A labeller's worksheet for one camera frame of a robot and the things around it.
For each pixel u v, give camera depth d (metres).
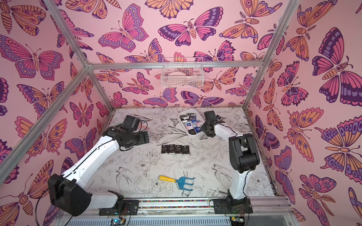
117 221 0.71
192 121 1.07
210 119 0.78
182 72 0.95
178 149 0.94
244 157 0.51
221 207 0.73
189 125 1.06
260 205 0.75
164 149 0.95
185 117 1.06
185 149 0.94
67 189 0.39
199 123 1.03
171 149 0.94
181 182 0.82
